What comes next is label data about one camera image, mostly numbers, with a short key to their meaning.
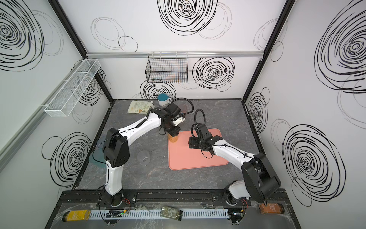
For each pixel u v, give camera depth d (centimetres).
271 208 68
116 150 50
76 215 66
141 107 113
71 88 72
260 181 41
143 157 88
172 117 74
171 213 67
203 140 67
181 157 96
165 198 76
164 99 112
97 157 89
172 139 91
